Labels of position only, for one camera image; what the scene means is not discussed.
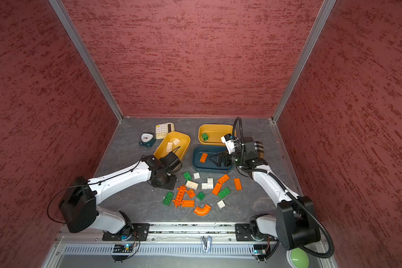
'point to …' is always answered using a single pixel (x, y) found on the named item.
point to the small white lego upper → (196, 175)
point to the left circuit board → (123, 248)
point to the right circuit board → (259, 249)
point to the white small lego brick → (176, 142)
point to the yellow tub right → (215, 132)
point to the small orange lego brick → (191, 193)
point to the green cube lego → (187, 176)
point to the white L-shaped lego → (209, 185)
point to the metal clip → (206, 242)
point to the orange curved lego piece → (202, 211)
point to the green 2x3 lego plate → (224, 192)
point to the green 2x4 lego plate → (168, 198)
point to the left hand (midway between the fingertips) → (167, 189)
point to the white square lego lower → (221, 204)
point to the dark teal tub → (201, 163)
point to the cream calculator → (162, 129)
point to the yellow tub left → (171, 141)
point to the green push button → (298, 258)
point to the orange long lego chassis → (180, 195)
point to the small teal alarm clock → (147, 140)
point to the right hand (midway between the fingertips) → (214, 158)
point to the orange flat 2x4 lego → (188, 203)
